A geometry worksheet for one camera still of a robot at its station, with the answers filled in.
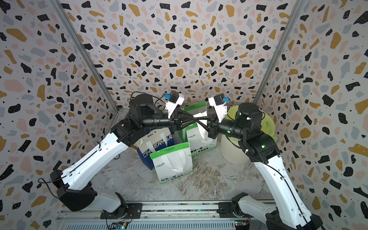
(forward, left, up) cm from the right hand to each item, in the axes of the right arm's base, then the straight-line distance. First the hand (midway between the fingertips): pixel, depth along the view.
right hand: (196, 121), depth 54 cm
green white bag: (+30, -1, -24) cm, 38 cm away
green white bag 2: (+12, -1, -28) cm, 31 cm away
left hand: (0, 0, +1) cm, 1 cm away
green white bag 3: (-5, +12, -26) cm, 29 cm away
